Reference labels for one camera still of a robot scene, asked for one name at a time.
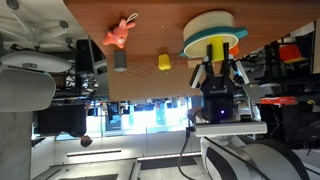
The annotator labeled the white office chair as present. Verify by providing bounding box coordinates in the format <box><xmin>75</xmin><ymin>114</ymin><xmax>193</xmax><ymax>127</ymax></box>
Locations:
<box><xmin>0</xmin><ymin>0</ymin><xmax>90</xmax><ymax>114</ymax></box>

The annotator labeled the yellow block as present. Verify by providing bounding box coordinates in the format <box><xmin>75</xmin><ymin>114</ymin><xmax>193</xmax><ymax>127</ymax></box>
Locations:
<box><xmin>208</xmin><ymin>35</ymin><xmax>225</xmax><ymax>63</ymax></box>

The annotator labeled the red and yellow object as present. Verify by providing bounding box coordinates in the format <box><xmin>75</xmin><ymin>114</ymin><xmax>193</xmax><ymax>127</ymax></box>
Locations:
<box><xmin>278</xmin><ymin>43</ymin><xmax>310</xmax><ymax>65</ymax></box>

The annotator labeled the black box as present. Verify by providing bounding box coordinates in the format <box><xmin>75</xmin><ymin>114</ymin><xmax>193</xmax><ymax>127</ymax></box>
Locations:
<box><xmin>75</xmin><ymin>38</ymin><xmax>96</xmax><ymax>73</ymax></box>

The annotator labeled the grey cylinder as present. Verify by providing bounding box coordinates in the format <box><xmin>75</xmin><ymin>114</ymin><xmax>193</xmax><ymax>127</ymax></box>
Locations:
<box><xmin>113</xmin><ymin>49</ymin><xmax>129</xmax><ymax>73</ymax></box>

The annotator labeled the person with dark hair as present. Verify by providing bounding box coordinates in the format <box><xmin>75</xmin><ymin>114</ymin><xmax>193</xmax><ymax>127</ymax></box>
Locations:
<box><xmin>79</xmin><ymin>134</ymin><xmax>95</xmax><ymax>149</ymax></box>

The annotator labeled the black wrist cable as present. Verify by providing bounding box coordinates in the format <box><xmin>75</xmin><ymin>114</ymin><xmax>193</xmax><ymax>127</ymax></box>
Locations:
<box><xmin>177</xmin><ymin>106</ymin><xmax>205</xmax><ymax>180</ymax></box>

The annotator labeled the pink plush bunny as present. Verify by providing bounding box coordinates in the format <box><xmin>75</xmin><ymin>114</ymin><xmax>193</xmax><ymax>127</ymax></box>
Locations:
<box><xmin>101</xmin><ymin>12</ymin><xmax>140</xmax><ymax>50</ymax></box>

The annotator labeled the concrete column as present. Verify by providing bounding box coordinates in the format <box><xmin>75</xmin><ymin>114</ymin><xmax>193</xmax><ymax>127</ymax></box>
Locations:
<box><xmin>0</xmin><ymin>111</ymin><xmax>34</xmax><ymax>180</ymax></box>

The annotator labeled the orange flat object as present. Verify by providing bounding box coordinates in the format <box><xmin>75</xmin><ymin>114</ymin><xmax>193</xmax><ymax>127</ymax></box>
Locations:
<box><xmin>259</xmin><ymin>95</ymin><xmax>299</xmax><ymax>107</ymax></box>

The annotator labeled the yellow toy bell pepper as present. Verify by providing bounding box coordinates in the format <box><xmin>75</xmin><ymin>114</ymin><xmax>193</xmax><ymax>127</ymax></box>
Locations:
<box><xmin>157</xmin><ymin>53</ymin><xmax>173</xmax><ymax>72</ymax></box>

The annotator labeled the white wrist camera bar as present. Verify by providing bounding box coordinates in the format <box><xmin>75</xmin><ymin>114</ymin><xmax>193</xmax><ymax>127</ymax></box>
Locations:
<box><xmin>193</xmin><ymin>120</ymin><xmax>269</xmax><ymax>138</ymax></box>

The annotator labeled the white pot with blue band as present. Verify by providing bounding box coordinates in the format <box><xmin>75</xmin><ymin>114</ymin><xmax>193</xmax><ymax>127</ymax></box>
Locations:
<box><xmin>179</xmin><ymin>10</ymin><xmax>250</xmax><ymax>60</ymax></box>

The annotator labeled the large black monitor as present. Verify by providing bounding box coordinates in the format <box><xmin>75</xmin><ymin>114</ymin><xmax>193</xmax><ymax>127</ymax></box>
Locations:
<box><xmin>35</xmin><ymin>103</ymin><xmax>88</xmax><ymax>138</ymax></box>

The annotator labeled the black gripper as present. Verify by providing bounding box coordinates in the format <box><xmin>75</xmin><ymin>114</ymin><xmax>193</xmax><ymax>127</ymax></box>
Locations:
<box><xmin>189</xmin><ymin>41</ymin><xmax>251</xmax><ymax>124</ymax></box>

